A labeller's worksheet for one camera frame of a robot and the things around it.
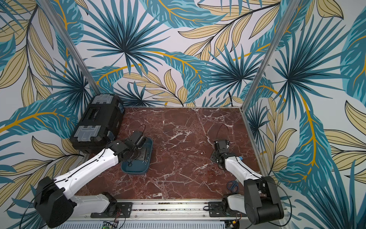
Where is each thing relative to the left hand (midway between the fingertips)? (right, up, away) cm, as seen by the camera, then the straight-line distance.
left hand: (140, 155), depth 80 cm
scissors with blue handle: (+53, -18, +1) cm, 56 cm away
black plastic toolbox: (-26, +17, +5) cm, 31 cm away
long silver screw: (+38, -1, +15) cm, 41 cm away
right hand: (+45, -3, +11) cm, 47 cm away
